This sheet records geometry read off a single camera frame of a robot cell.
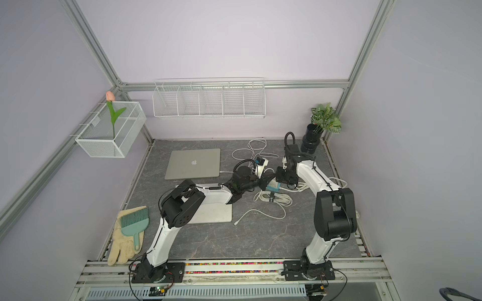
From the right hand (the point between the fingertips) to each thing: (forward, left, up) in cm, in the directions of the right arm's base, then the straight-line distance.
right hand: (280, 180), depth 93 cm
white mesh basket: (+2, +74, +28) cm, 79 cm away
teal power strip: (-2, +3, -3) cm, 4 cm away
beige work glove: (-28, +70, -8) cm, 76 cm away
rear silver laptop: (+15, +47, -6) cm, 49 cm away
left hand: (-1, +2, +5) cm, 5 cm away
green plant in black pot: (+26, -23, +18) cm, 39 cm away
